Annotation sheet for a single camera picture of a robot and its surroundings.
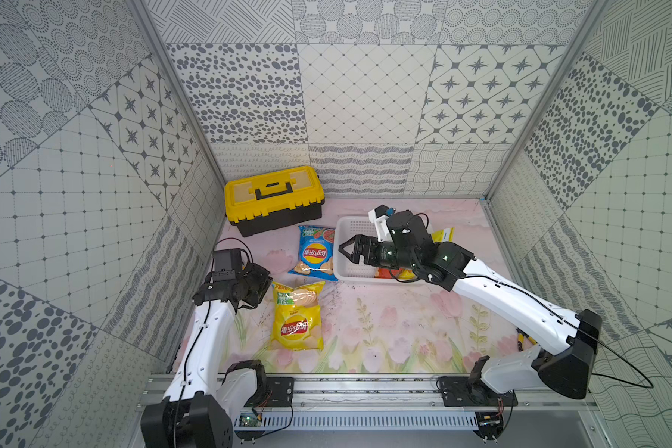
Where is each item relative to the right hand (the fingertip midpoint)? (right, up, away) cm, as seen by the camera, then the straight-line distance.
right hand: (351, 254), depth 70 cm
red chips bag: (+12, -8, +19) cm, 24 cm away
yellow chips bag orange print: (+30, +4, +16) cm, 34 cm away
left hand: (-24, -6, +11) cm, 27 cm away
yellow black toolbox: (-30, +15, +28) cm, 44 cm away
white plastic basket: (-1, -8, +28) cm, 29 cm away
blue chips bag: (-12, -1, +26) cm, 28 cm away
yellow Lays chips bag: (-15, -19, +7) cm, 25 cm away
